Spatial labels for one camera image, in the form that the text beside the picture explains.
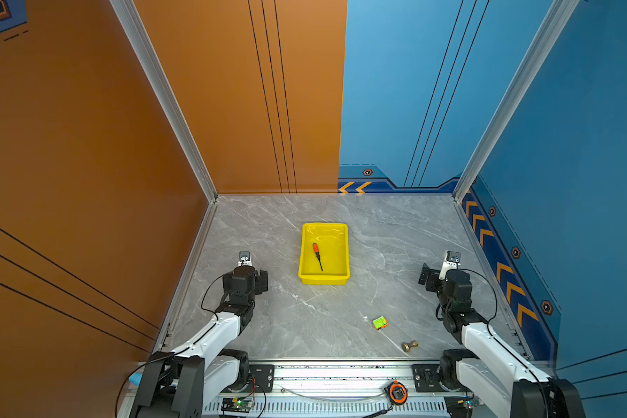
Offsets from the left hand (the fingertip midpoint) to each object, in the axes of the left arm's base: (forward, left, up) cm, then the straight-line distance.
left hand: (246, 269), depth 89 cm
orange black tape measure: (-35, -47, -2) cm, 58 cm away
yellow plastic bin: (+17, -30, -6) cm, 36 cm away
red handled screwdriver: (+13, -24, -6) cm, 28 cm away
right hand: (0, -65, +3) cm, 65 cm away
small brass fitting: (-23, -52, -4) cm, 57 cm away
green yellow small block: (-16, -45, -4) cm, 48 cm away
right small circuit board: (-37, -64, -6) cm, 74 cm away
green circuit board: (-37, -3, -7) cm, 38 cm away
